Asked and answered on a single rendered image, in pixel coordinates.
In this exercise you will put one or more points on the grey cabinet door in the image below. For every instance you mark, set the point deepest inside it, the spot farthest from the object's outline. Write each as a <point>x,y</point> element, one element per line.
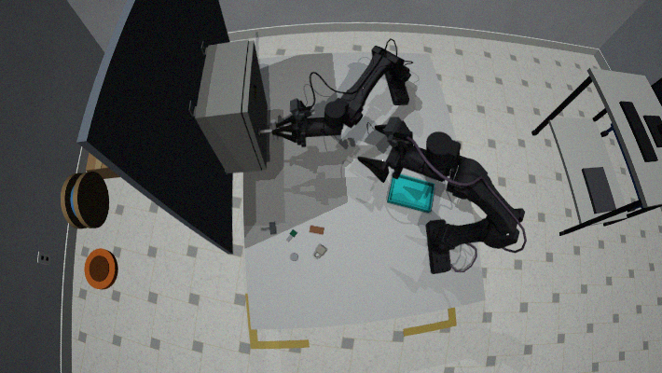
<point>230,109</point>

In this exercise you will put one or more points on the grey padlock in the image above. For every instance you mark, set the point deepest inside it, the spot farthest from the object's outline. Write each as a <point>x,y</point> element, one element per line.
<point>320,250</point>

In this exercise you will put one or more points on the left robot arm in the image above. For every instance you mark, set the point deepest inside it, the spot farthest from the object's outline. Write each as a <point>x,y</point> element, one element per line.
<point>444,154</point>

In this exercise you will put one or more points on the brown flat rectangular tag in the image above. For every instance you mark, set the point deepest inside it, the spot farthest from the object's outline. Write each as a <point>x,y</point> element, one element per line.
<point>317,230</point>

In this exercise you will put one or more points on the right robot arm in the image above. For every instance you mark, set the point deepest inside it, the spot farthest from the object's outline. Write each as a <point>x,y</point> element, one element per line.
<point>334,112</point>

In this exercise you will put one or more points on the teal open-top tray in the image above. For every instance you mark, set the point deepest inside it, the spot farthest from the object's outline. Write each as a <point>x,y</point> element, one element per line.
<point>408,190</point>

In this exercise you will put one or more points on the blue-grey wall panel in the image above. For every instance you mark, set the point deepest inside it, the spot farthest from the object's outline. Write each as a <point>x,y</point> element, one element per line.
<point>137,121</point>

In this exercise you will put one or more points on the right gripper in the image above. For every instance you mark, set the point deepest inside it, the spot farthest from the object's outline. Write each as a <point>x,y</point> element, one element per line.
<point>313,127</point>

